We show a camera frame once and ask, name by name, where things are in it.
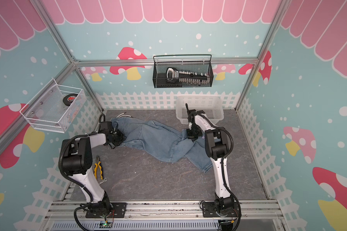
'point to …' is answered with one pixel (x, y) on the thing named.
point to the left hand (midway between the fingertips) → (127, 138)
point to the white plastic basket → (212, 105)
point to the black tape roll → (68, 98)
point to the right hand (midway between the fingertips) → (192, 139)
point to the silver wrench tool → (105, 179)
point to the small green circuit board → (102, 224)
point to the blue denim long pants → (158, 143)
